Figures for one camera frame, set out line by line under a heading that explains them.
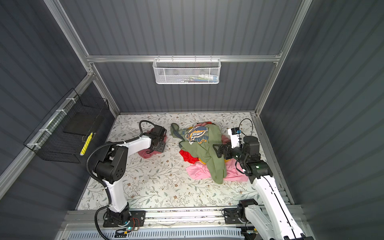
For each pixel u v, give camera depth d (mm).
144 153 936
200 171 886
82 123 756
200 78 913
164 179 867
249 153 558
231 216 737
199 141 866
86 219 759
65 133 727
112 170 516
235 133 642
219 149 655
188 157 913
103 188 542
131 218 723
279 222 404
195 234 771
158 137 822
